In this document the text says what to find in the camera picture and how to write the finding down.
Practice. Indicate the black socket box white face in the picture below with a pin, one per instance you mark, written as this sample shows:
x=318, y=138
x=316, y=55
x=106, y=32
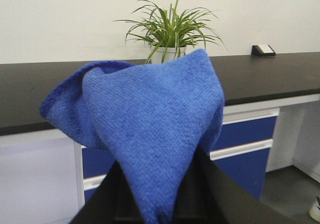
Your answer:
x=263, y=50

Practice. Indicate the bench with blue cabinet doors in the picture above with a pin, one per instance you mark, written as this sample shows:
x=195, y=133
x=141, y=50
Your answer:
x=250, y=83

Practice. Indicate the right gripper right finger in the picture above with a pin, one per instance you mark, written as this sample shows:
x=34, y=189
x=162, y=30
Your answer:
x=225, y=199

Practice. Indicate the blue cloth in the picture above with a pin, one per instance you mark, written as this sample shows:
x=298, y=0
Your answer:
x=150, y=123

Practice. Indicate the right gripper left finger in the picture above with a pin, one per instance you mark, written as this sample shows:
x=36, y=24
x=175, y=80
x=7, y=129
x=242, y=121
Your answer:
x=107, y=199

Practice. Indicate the potted green plant white pot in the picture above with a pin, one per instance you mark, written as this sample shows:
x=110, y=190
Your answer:
x=170, y=33

